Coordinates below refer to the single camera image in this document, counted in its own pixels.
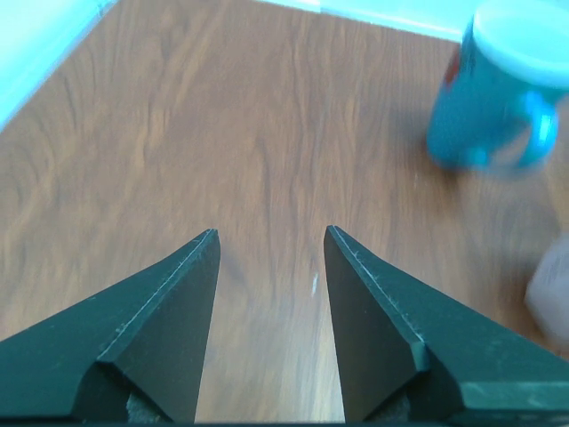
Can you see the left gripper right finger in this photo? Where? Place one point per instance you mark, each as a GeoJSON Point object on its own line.
{"type": "Point", "coordinates": [408, 353]}

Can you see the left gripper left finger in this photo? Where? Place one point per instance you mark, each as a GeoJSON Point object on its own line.
{"type": "Point", "coordinates": [134, 351]}

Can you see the pink faceted mug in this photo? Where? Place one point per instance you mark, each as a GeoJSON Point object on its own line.
{"type": "Point", "coordinates": [546, 295]}

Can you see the blue mug white inside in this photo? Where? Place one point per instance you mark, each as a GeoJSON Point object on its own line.
{"type": "Point", "coordinates": [496, 108]}

